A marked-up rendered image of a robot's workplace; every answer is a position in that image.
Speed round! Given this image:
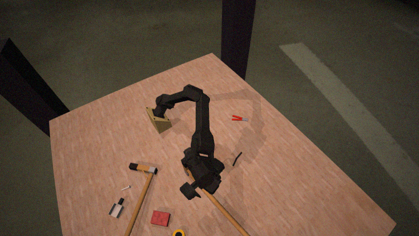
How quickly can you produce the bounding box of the red flat block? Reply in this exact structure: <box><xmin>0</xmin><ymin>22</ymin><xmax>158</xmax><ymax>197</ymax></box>
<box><xmin>151</xmin><ymin>211</ymin><xmax>170</xmax><ymax>227</ymax></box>

